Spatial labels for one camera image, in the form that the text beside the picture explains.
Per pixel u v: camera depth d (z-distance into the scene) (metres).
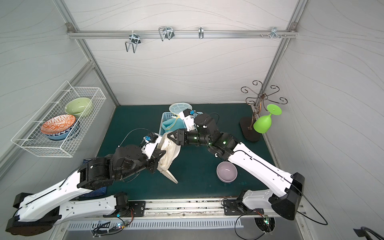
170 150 0.61
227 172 0.84
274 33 0.77
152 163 0.53
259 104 1.22
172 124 0.98
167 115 1.07
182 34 0.81
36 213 0.39
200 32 0.72
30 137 0.56
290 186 0.39
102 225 0.72
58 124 0.63
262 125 0.80
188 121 0.58
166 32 0.76
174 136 0.63
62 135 0.57
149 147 0.51
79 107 0.73
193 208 0.75
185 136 0.56
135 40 0.78
